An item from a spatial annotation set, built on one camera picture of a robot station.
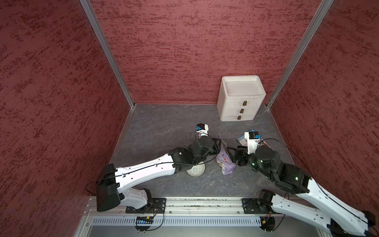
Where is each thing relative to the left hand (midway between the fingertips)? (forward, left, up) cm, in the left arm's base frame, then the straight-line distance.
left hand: (218, 144), depth 70 cm
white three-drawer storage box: (+35, -17, -1) cm, 39 cm away
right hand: (-4, -5, 0) cm, 7 cm away
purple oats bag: (-3, -4, -10) cm, 11 cm away
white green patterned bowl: (-5, +10, -23) cm, 26 cm away
